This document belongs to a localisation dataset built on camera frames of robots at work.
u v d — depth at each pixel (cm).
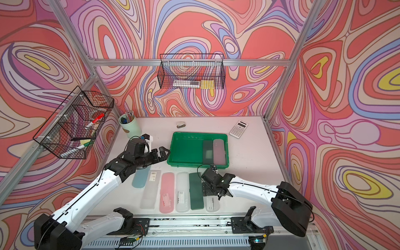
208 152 99
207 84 91
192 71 84
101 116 76
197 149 102
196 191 84
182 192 82
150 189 84
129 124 98
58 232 37
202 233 73
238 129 111
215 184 64
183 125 115
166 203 80
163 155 69
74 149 71
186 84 82
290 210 42
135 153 59
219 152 99
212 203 79
